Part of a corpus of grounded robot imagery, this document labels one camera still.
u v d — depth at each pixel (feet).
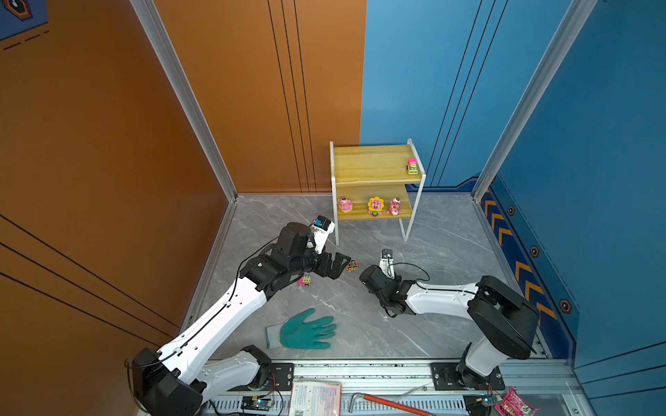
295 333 2.61
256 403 2.32
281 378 2.40
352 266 3.08
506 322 1.48
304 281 2.93
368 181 2.61
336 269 2.11
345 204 3.00
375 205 2.93
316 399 2.19
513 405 2.23
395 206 2.93
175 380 1.23
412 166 2.62
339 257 2.11
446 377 2.38
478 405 2.30
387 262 2.53
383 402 2.29
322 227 2.08
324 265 2.07
